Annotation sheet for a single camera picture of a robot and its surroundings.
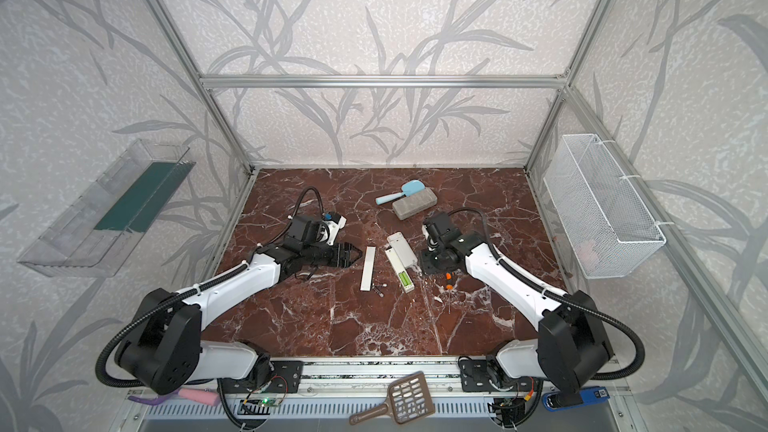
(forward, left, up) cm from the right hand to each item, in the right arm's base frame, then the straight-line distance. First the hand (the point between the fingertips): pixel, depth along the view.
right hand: (426, 254), depth 85 cm
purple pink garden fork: (-33, +59, -8) cm, 68 cm away
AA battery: (-6, +15, -10) cm, 19 cm away
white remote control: (+10, +8, -10) cm, 16 cm away
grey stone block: (+23, +3, -7) cm, 25 cm away
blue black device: (-34, -31, -4) cm, 46 cm away
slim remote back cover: (-2, +18, -9) cm, 20 cm away
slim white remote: (-2, +7, -9) cm, 11 cm away
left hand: (+2, +19, +2) cm, 20 cm away
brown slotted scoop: (-34, +5, -9) cm, 35 cm away
